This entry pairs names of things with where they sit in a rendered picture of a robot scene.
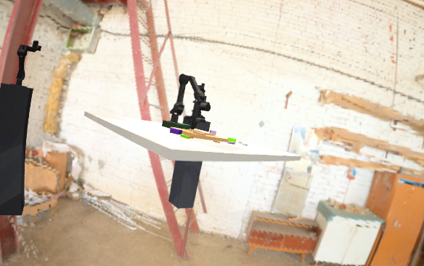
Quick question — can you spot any purple square block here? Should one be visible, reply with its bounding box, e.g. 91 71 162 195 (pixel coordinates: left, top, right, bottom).
170 128 182 134

